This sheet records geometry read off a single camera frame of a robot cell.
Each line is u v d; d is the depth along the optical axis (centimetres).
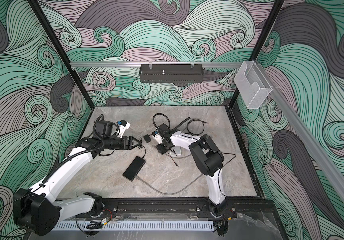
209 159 51
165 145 81
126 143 67
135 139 71
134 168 85
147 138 99
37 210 37
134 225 70
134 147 69
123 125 71
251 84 78
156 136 88
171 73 95
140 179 83
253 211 73
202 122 105
